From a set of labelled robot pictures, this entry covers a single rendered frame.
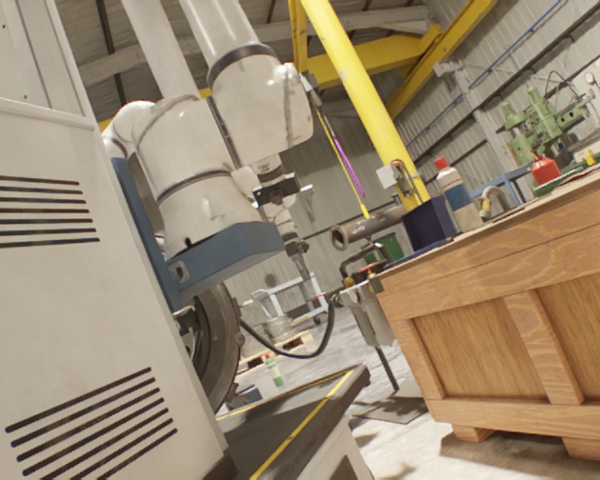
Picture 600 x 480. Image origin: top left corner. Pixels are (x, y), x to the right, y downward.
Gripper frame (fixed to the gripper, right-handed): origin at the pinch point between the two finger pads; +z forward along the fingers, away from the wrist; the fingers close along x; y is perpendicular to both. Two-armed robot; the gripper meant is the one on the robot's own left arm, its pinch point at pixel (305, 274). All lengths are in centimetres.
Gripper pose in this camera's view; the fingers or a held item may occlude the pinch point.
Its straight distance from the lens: 195.8
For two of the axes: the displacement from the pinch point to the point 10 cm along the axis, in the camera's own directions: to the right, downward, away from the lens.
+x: 1.4, 0.8, 9.9
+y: 9.0, -4.2, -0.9
